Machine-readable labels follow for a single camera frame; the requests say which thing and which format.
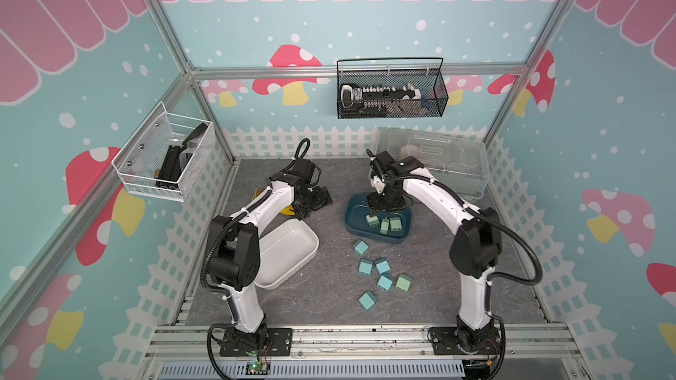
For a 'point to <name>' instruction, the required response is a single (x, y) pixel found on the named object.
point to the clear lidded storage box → (459, 163)
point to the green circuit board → (257, 368)
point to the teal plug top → (361, 248)
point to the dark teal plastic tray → (356, 208)
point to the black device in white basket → (171, 168)
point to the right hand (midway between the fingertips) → (379, 211)
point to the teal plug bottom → (367, 300)
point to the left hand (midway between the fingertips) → (323, 210)
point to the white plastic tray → (283, 249)
